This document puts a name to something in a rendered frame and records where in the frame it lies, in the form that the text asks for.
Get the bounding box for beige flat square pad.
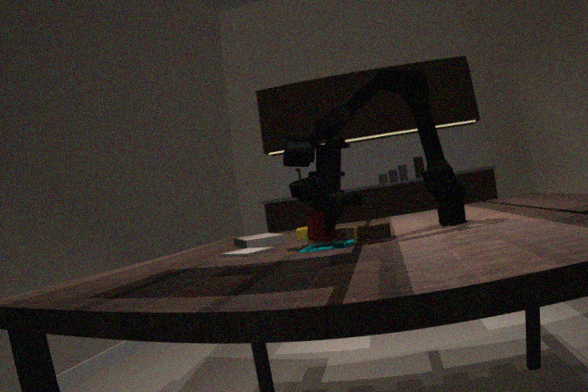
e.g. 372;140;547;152
221;247;275;258

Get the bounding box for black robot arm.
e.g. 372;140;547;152
283;70;467;227

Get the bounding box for tan wooden bar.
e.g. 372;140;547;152
307;222;391;244

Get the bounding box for beige flat square block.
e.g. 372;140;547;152
234;233;287;248

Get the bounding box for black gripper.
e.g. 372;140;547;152
299;167;361;235

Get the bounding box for yellow block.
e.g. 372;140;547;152
296;226;308;240

